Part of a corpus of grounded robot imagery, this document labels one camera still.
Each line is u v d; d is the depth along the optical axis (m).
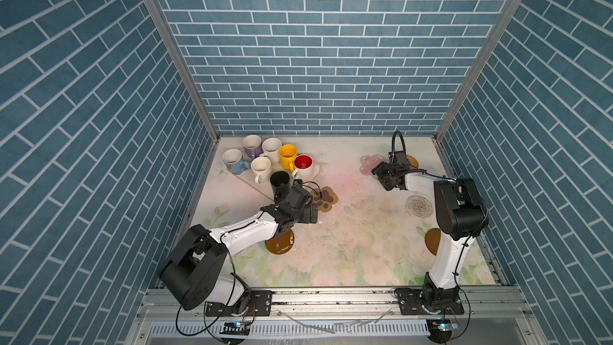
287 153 1.05
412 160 1.12
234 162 0.98
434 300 0.67
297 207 0.69
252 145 1.09
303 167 1.04
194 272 0.42
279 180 0.92
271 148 1.08
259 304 0.73
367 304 0.75
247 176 1.02
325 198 1.00
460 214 0.53
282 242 0.86
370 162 1.12
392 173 0.82
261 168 0.99
